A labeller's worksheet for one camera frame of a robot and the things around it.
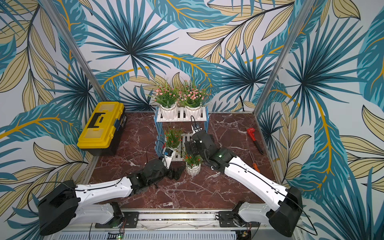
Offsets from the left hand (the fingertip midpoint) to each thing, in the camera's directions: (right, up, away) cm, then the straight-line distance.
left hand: (178, 164), depth 80 cm
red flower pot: (+8, -1, +5) cm, 9 cm away
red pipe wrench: (+49, +17, +26) cm, 58 cm away
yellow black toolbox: (-44, +17, +6) cm, 48 cm away
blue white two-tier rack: (-11, +11, +4) cm, 16 cm away
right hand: (+9, +14, -5) cm, 18 cm away
